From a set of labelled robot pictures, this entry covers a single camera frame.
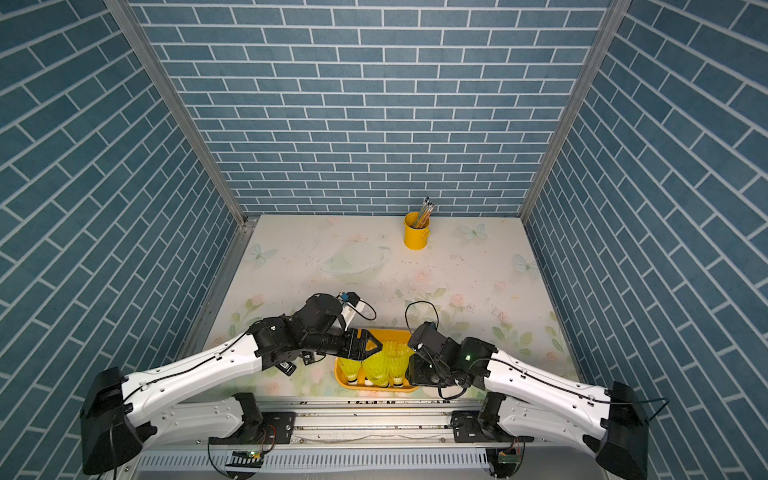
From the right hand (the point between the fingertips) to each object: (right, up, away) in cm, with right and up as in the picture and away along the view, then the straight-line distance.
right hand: (411, 379), depth 74 cm
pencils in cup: (+6, +45, +29) cm, 54 cm away
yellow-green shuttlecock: (-16, +2, +3) cm, 16 cm away
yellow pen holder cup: (+3, +36, +34) cm, 50 cm away
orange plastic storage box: (-7, +13, -6) cm, 16 cm away
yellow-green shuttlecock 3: (-3, +3, +8) cm, 9 cm away
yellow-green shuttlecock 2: (-8, +2, +1) cm, 9 cm away
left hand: (-8, +8, -4) cm, 12 cm away
